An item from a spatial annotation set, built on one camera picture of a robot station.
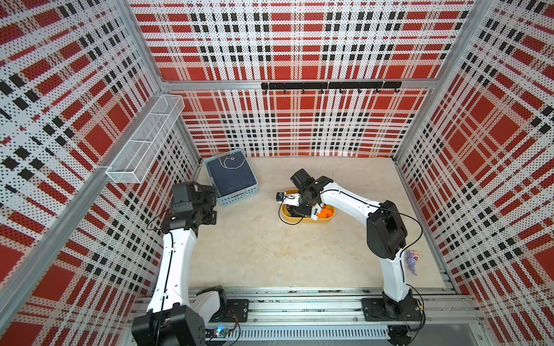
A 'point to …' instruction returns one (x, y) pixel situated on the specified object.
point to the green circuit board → (221, 332)
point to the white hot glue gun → (288, 199)
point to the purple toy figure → (412, 256)
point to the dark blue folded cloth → (231, 172)
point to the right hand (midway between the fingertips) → (304, 203)
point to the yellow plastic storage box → (293, 219)
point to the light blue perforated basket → (236, 195)
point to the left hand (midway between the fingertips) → (222, 195)
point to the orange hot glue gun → (324, 213)
